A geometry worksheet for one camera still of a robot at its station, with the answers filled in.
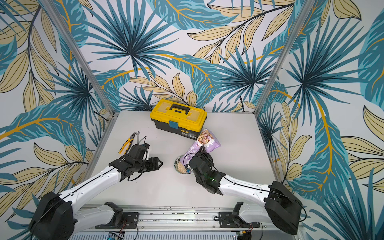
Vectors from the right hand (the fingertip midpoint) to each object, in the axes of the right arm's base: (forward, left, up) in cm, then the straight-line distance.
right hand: (198, 149), depth 76 cm
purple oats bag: (+4, -5, +2) cm, 7 cm away
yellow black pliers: (+21, +45, -19) cm, 53 cm away
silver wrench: (+26, +41, -20) cm, 53 cm away
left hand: (-3, +22, -12) cm, 26 cm away
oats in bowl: (-2, +10, -18) cm, 20 cm away
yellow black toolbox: (+23, +6, -4) cm, 24 cm away
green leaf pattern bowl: (+3, +11, -16) cm, 20 cm away
